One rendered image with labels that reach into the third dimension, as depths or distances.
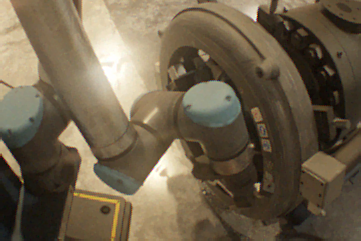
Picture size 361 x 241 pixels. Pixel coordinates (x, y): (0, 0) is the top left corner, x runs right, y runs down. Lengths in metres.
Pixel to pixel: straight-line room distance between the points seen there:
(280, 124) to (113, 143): 0.39
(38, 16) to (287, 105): 0.56
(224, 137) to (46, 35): 0.34
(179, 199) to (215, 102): 1.07
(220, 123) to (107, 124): 0.18
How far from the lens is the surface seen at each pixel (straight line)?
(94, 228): 1.20
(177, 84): 0.96
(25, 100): 0.75
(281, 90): 0.74
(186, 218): 1.53
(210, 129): 0.55
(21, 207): 0.92
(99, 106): 0.48
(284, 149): 0.76
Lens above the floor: 1.42
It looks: 47 degrees down
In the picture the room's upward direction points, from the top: 1 degrees clockwise
